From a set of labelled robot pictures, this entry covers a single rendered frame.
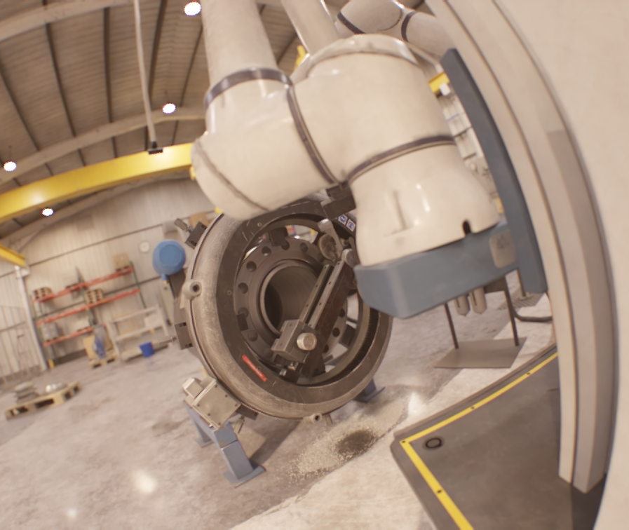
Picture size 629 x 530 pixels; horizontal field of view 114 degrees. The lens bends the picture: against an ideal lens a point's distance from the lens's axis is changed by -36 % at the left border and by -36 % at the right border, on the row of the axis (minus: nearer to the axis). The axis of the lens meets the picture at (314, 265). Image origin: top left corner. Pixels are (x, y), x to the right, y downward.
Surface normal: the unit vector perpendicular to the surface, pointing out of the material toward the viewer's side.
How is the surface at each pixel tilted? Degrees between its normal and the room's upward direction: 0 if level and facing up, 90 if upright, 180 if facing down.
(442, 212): 71
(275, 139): 99
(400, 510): 0
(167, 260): 90
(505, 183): 90
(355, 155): 93
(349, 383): 90
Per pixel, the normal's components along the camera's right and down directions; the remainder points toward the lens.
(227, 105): -0.37, -0.04
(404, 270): 0.08, -0.02
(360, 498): -0.33, -0.95
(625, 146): -0.94, 0.32
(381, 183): -0.67, 0.20
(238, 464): 0.57, -0.18
